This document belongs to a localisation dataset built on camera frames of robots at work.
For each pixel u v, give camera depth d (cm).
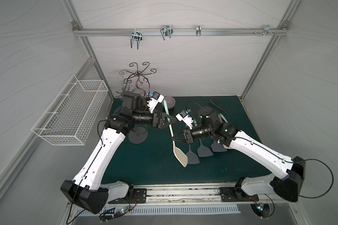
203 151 89
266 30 77
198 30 78
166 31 76
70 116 69
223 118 107
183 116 60
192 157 87
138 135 97
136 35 78
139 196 73
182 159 67
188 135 57
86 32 78
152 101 58
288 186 38
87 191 37
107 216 68
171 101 112
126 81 86
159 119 54
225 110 111
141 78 92
